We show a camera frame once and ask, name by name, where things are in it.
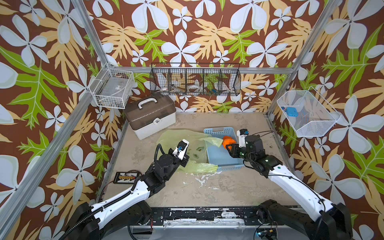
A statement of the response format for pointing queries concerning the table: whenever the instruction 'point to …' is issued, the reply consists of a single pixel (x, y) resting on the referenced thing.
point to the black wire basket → (213, 79)
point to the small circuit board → (269, 232)
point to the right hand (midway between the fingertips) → (227, 145)
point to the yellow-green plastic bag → (198, 162)
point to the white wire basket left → (112, 88)
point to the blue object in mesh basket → (292, 112)
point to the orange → (227, 140)
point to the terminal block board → (125, 177)
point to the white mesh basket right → (309, 113)
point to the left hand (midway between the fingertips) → (187, 143)
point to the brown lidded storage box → (151, 115)
